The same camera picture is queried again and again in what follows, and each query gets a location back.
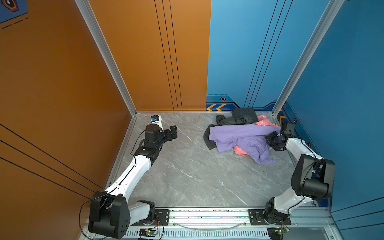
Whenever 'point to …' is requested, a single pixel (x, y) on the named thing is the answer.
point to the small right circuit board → (283, 230)
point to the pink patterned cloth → (262, 120)
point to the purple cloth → (249, 138)
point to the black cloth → (239, 116)
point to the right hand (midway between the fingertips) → (264, 138)
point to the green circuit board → (146, 232)
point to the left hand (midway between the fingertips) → (169, 126)
